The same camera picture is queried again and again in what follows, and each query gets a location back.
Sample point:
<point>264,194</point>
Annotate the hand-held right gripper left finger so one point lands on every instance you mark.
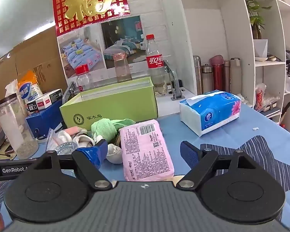
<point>96,152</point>

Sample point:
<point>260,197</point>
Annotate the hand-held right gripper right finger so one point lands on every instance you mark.
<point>189,154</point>

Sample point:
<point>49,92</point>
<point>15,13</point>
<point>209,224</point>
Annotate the pink white sock bundle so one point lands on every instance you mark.
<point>83,139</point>

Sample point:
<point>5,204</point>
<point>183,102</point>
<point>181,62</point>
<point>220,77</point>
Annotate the clear glass pitcher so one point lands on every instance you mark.
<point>66,148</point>

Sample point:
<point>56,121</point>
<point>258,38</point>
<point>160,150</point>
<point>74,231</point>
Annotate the pink tissue pack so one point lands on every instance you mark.
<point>145,149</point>

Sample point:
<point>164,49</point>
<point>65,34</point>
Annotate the green cardboard box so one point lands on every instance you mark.
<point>111,106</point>

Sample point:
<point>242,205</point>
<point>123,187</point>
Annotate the white plush toy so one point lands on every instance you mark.
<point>114,154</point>

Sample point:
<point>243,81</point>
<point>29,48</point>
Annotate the green towel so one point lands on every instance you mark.
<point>104,128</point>

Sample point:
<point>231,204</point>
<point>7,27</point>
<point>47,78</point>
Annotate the blue printed tablecloth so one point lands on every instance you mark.
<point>174,130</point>

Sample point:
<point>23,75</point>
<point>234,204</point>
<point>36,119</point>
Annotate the clear plastic jar black lid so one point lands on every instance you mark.
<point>12,125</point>

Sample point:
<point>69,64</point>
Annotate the blue floral tissue pack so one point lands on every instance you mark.
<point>207,113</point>

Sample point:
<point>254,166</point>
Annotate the clear zip bag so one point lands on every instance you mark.
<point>50,139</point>

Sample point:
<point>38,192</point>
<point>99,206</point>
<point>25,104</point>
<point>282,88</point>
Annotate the blue box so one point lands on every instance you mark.
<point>43,120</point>

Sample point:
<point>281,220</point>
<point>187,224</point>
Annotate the grey metal clamp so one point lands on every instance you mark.
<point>69,93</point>
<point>176,87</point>

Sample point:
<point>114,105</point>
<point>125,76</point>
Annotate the plastic cup stack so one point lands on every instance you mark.
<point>23,104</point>

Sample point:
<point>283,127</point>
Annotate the white red small box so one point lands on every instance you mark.
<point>38,105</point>

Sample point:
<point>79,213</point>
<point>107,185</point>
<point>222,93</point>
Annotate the black small box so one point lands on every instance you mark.
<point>54,95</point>

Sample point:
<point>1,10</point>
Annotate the clear jar red cap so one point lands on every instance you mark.
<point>83,79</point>

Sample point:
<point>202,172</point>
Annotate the orange blue wipes package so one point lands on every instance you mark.
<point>29,91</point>

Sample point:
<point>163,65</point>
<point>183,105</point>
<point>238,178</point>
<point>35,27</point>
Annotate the slim silver thermos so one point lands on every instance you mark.
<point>197,75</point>

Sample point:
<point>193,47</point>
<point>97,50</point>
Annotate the white tissue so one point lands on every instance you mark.
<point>11,87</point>

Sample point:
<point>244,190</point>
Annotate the red thermos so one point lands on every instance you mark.
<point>217,75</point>

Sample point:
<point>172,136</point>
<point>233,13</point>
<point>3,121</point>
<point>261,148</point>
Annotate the pinkish steel thermos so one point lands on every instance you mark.
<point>226,77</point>

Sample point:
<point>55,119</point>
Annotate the beige thermos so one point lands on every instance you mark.
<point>235,76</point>

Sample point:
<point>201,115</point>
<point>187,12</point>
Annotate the red print plastic bag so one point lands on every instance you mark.
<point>262,96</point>

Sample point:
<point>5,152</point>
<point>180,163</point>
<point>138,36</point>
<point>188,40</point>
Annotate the cola bottle red cap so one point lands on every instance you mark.
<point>154,62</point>

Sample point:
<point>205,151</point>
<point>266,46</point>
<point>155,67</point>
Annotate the bedding picture poster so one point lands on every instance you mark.
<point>87,46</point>

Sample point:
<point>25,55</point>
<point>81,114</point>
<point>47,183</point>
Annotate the brown cardboard box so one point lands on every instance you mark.
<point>38,53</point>

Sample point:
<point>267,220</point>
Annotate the potted plant white pot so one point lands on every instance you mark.
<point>260,48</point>

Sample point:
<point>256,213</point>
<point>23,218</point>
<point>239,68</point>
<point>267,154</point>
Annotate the white shelf unit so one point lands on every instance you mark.
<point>232,29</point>

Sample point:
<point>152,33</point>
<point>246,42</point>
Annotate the red gold wall poster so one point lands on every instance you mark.
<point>87,4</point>

